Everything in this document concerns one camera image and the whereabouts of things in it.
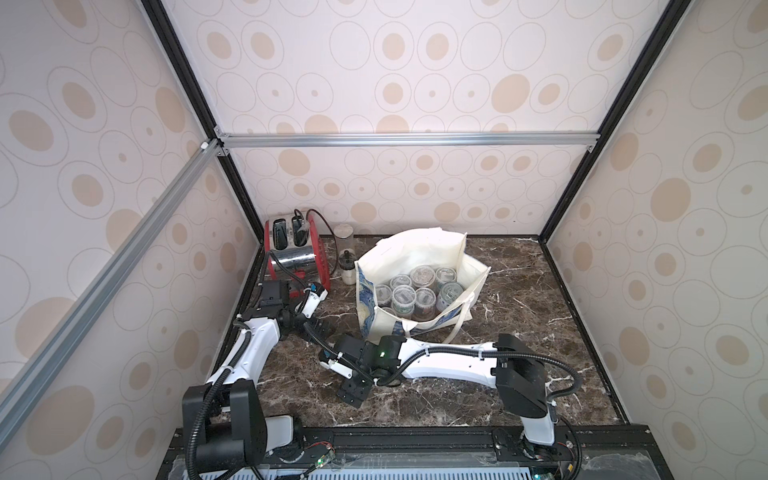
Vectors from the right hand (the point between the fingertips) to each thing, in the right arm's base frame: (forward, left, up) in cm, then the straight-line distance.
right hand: (356, 375), depth 79 cm
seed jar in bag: (+17, -12, +11) cm, 24 cm away
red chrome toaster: (+35, +23, +15) cm, 44 cm away
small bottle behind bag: (+36, +7, +6) cm, 37 cm away
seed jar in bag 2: (+29, -18, +7) cm, 34 cm away
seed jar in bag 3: (+22, -25, +7) cm, 34 cm away
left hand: (+14, +10, +5) cm, 18 cm away
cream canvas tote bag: (+25, -8, +17) cm, 31 cm away
